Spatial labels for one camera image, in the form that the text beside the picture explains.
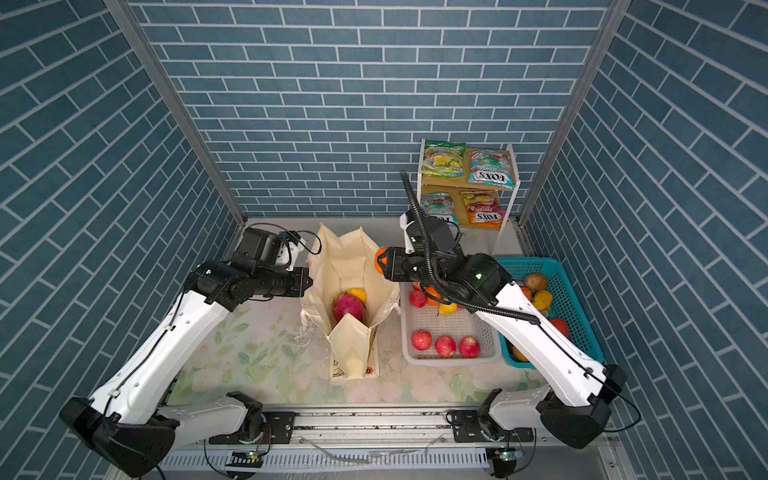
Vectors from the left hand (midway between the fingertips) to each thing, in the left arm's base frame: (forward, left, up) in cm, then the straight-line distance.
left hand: (315, 281), depth 73 cm
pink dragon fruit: (+2, -5, -14) cm, 15 cm away
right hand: (0, -16, +10) cm, 19 cm away
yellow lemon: (+3, -36, -20) cm, 42 cm away
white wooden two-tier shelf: (+27, -41, +9) cm, 50 cm away
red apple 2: (-8, -28, -18) cm, 34 cm away
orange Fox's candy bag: (+32, -50, -5) cm, 60 cm away
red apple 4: (-10, -41, -19) cm, 46 cm away
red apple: (+5, -27, -19) cm, 34 cm away
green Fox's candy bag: (+33, -36, -5) cm, 49 cm away
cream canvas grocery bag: (+16, -4, -13) cm, 21 cm away
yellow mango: (+8, -9, -19) cm, 22 cm away
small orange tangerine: (+8, -33, -19) cm, 39 cm away
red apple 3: (-10, -34, -19) cm, 40 cm away
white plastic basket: (-1, -40, -25) cm, 47 cm away
